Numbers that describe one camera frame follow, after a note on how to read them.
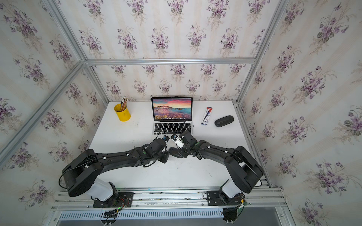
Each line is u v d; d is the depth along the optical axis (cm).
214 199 73
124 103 98
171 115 104
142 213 76
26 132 57
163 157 77
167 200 75
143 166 72
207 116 108
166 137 79
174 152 78
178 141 78
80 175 43
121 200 73
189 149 68
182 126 122
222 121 104
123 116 103
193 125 104
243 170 44
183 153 79
